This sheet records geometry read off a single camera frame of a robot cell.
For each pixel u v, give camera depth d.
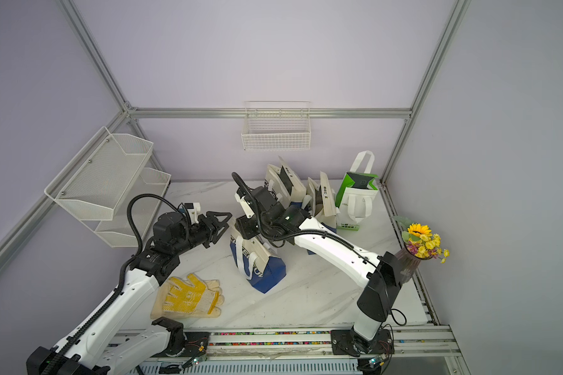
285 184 0.84
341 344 0.73
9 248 0.52
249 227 0.65
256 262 0.70
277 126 1.08
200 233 0.64
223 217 0.70
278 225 0.53
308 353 0.73
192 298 0.82
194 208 0.70
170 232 0.55
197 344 0.73
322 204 0.76
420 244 0.71
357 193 0.85
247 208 0.65
